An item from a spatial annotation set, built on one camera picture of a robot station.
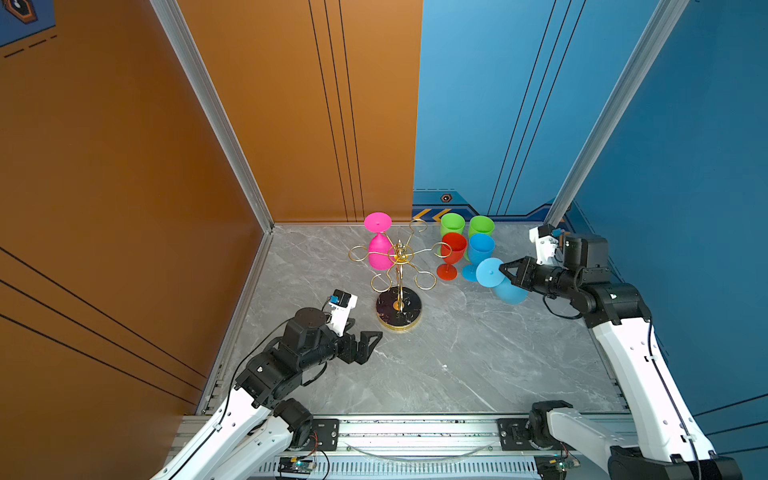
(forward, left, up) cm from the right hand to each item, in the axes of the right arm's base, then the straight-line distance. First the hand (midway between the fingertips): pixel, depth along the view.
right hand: (498, 266), depth 70 cm
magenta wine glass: (+5, +28, -1) cm, 28 cm away
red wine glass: (+20, +6, -16) cm, 26 cm away
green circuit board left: (-35, +48, -31) cm, 67 cm away
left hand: (-10, +31, -9) cm, 34 cm away
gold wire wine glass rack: (+4, +23, -26) cm, 35 cm away
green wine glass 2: (+30, -5, -16) cm, 35 cm away
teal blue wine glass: (0, +1, -3) cm, 3 cm away
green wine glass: (+32, +5, -16) cm, 36 cm away
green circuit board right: (-36, -13, -32) cm, 49 cm away
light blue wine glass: (+23, -4, -19) cm, 30 cm away
